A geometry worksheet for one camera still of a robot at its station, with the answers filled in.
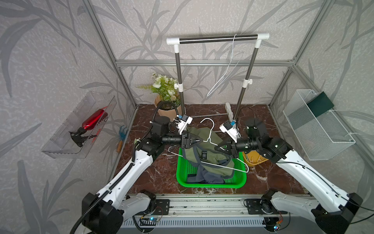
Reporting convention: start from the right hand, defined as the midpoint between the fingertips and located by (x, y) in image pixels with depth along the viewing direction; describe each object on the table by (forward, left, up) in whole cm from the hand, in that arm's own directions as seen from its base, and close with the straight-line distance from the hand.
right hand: (215, 148), depth 64 cm
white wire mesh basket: (+2, -45, +4) cm, 46 cm away
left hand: (+3, +7, +1) cm, 8 cm away
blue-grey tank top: (-5, +6, -23) cm, 24 cm away
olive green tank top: (+3, +4, -12) cm, 13 cm away
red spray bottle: (+12, +53, +8) cm, 55 cm away
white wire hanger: (+2, +3, +3) cm, 5 cm away
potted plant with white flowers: (+45, +30, -15) cm, 56 cm away
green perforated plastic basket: (-6, -15, -28) cm, 32 cm away
